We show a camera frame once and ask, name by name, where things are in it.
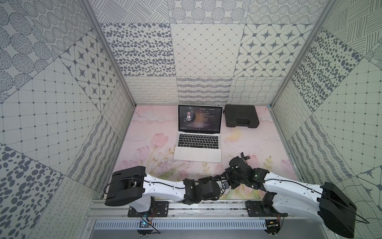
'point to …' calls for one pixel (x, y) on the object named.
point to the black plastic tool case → (240, 116)
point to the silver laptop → (199, 128)
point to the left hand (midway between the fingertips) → (217, 181)
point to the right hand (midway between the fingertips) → (218, 177)
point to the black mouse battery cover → (245, 158)
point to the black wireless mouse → (223, 184)
